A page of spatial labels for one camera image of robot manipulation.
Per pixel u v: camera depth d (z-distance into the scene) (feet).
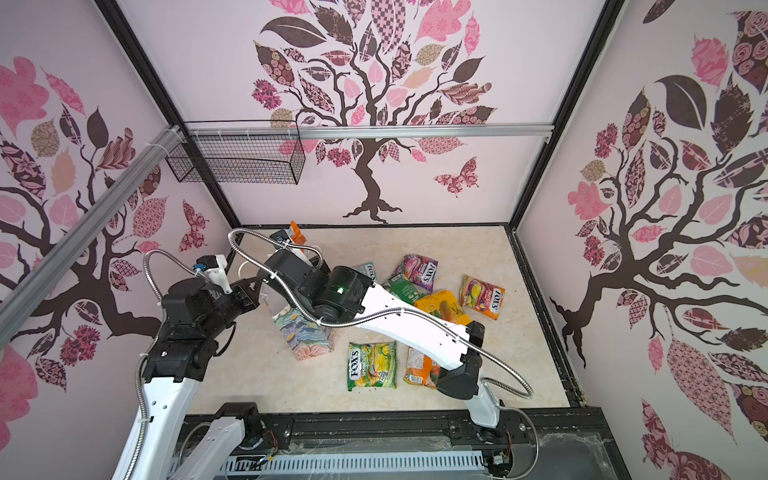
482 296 3.11
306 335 2.61
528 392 1.40
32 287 1.70
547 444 2.36
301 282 1.43
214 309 1.78
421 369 2.67
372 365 2.68
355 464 2.29
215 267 1.99
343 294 1.38
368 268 3.38
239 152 3.11
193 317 1.63
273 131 3.00
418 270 3.38
